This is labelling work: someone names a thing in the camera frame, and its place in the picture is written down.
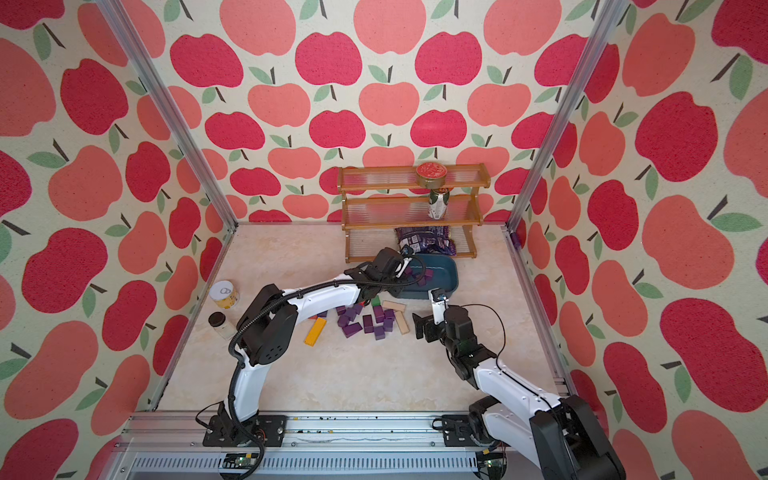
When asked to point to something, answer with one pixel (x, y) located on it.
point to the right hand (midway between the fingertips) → (431, 315)
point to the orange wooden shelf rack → (375, 201)
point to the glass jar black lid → (218, 320)
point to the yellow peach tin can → (224, 294)
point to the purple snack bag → (426, 239)
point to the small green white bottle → (438, 202)
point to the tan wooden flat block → (390, 305)
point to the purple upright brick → (379, 314)
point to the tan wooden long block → (403, 326)
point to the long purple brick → (351, 329)
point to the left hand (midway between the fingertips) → (405, 280)
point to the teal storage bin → (446, 275)
